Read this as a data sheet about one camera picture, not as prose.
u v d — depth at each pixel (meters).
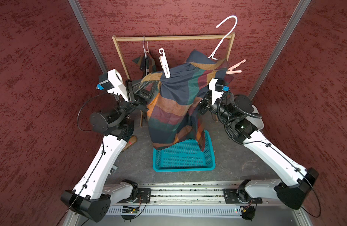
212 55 0.40
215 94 0.47
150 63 0.79
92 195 0.37
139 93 0.38
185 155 0.88
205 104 0.50
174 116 0.48
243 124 0.50
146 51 0.81
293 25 0.78
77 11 0.72
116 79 0.32
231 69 0.49
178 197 0.74
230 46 0.73
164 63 0.35
